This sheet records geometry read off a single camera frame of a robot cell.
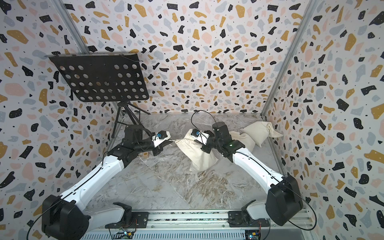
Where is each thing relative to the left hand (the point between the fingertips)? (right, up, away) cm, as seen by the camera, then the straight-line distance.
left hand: (170, 139), depth 77 cm
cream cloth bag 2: (+56, +3, +24) cm, 60 cm away
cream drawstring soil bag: (+15, -11, +1) cm, 19 cm away
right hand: (+14, 0, +3) cm, 15 cm away
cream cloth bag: (+43, -2, +18) cm, 47 cm away
